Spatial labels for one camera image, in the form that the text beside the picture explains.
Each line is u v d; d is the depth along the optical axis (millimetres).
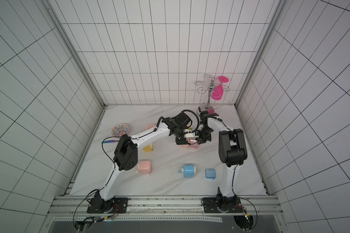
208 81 943
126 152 578
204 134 813
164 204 745
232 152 532
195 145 938
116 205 725
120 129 1013
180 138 794
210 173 841
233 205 678
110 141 979
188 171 774
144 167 807
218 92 1094
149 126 986
